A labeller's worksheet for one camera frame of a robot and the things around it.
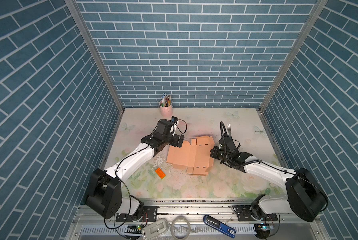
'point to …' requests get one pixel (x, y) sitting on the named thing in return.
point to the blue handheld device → (211, 222)
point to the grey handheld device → (155, 229)
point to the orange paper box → (195, 157)
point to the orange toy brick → (160, 173)
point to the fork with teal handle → (229, 129)
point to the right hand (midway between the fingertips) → (208, 149)
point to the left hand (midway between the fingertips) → (177, 134)
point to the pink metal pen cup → (166, 111)
